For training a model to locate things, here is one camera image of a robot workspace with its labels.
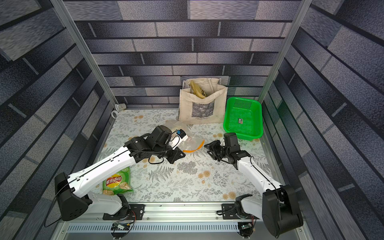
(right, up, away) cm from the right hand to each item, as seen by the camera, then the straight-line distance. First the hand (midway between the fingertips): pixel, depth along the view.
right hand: (204, 146), depth 84 cm
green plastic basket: (+34, +18, +31) cm, 49 cm away
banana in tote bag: (-4, +35, +11) cm, 37 cm away
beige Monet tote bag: (0, +27, +4) cm, 27 cm away
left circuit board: (-42, -37, -13) cm, 58 cm away
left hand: (-10, -2, -14) cm, 17 cm away
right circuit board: (+20, -40, -11) cm, 46 cm away
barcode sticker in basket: (+30, +15, +30) cm, 45 cm away
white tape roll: (-72, +21, +37) cm, 83 cm away
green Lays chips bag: (-46, -18, -7) cm, 50 cm away
